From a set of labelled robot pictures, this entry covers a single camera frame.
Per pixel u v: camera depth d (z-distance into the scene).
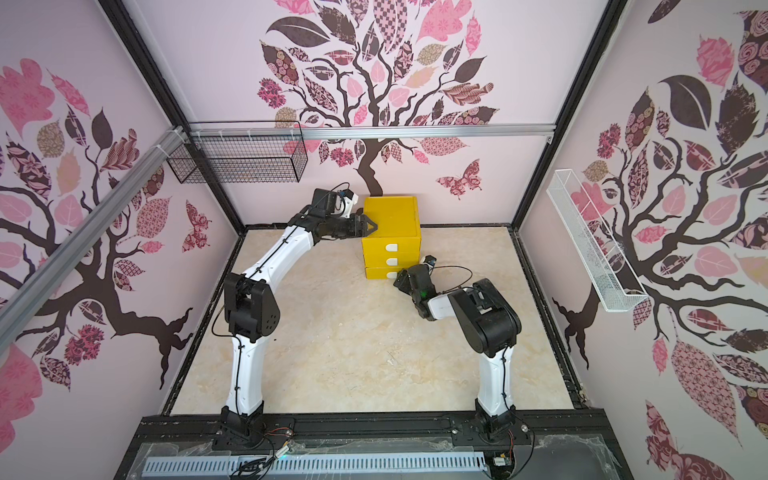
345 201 0.79
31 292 0.51
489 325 0.53
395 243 0.89
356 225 0.83
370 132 0.92
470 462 0.70
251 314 0.57
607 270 0.74
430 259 0.92
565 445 0.72
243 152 0.95
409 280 0.83
